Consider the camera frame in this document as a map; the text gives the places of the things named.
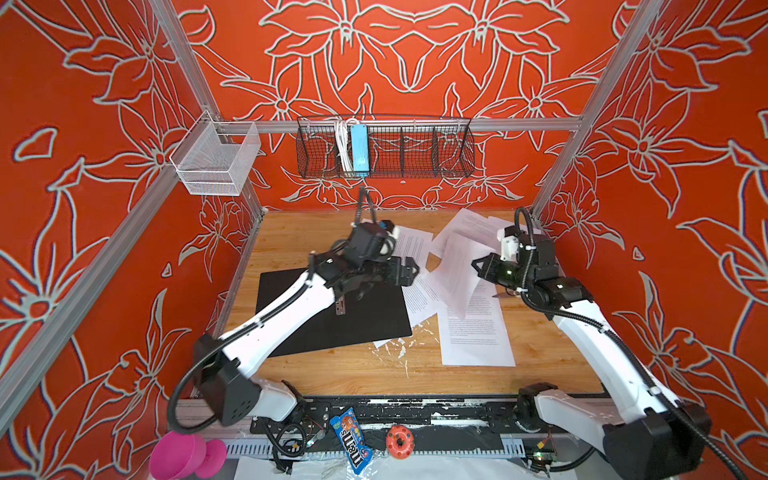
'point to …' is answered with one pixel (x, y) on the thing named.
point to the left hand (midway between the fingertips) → (405, 265)
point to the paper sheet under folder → (415, 244)
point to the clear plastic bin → (215, 157)
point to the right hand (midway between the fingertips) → (467, 260)
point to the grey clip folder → (378, 311)
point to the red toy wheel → (400, 442)
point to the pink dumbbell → (179, 454)
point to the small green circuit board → (545, 455)
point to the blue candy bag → (353, 437)
